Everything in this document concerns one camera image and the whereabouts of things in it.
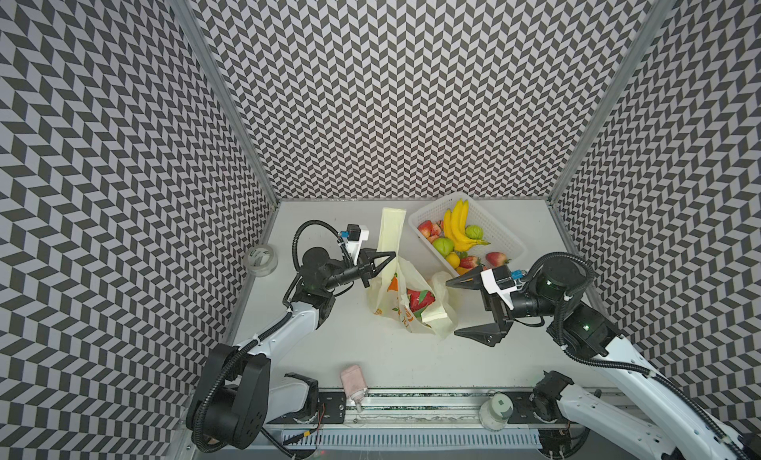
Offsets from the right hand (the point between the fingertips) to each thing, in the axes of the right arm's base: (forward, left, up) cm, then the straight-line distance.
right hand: (452, 315), depth 57 cm
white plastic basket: (+37, -25, -25) cm, 51 cm away
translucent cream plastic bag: (+13, +13, -16) cm, 24 cm away
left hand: (+18, +11, -6) cm, 22 cm away
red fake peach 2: (+29, -13, -27) cm, 41 cm away
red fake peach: (+41, 0, -24) cm, 48 cm away
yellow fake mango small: (+28, -7, -25) cm, 38 cm away
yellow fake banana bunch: (+42, -9, -22) cm, 48 cm away
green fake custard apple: (+33, -5, -23) cm, 40 cm away
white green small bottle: (-14, -10, -20) cm, 26 cm away
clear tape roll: (+32, +57, -28) cm, 71 cm away
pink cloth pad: (-6, +22, -23) cm, 32 cm away
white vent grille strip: (-17, +7, -31) cm, 36 cm away
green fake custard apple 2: (+40, -17, -25) cm, 50 cm away
